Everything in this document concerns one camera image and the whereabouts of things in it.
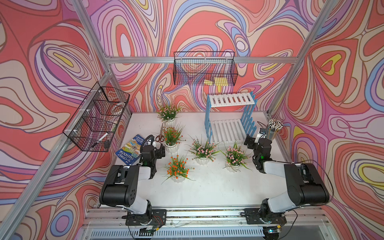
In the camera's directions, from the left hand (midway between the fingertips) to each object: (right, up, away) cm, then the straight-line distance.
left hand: (156, 145), depth 94 cm
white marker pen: (-23, +5, -21) cm, 32 cm away
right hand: (+63, +5, -2) cm, 63 cm away
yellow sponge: (+39, +40, -3) cm, 56 cm away
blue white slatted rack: (+51, +9, +11) cm, 53 cm away
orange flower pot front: (+15, -10, -19) cm, 26 cm away
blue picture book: (-16, -4, 0) cm, 17 cm away
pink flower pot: (+29, -3, -12) cm, 32 cm away
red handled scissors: (0, +4, +10) cm, 11 cm away
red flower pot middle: (+11, +5, -6) cm, 14 cm away
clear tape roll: (-21, +23, -6) cm, 32 cm away
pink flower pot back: (+6, +20, +7) cm, 22 cm away
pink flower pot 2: (+47, -5, -14) cm, 49 cm away
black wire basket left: (-32, +12, -12) cm, 36 cm away
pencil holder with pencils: (+73, +12, -6) cm, 74 cm away
